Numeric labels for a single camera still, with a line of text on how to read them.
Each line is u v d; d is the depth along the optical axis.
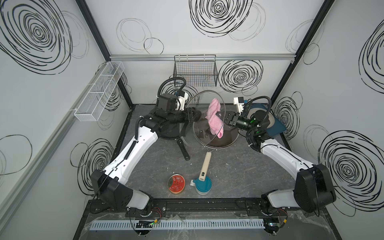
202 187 0.73
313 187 0.41
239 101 0.68
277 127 1.06
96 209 0.74
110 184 0.39
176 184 0.78
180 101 0.64
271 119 1.09
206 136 0.77
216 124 0.68
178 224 0.77
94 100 0.75
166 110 0.54
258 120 0.58
